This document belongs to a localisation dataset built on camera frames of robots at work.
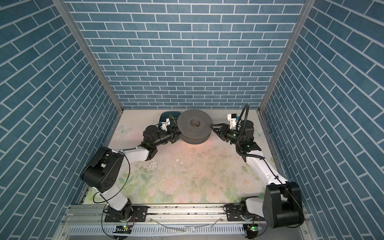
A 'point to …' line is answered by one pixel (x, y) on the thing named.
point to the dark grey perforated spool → (194, 125)
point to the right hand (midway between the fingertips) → (210, 126)
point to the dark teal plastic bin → (164, 115)
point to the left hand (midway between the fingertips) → (185, 129)
